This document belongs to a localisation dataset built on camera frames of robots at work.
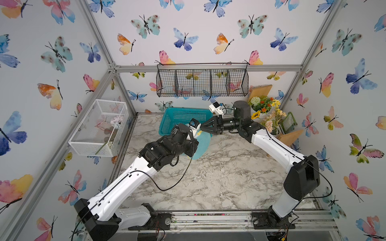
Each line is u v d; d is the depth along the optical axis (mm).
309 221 755
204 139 725
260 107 969
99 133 722
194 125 574
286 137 808
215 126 645
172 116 1136
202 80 986
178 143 499
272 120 871
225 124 656
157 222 728
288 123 1109
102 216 371
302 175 450
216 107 695
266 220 723
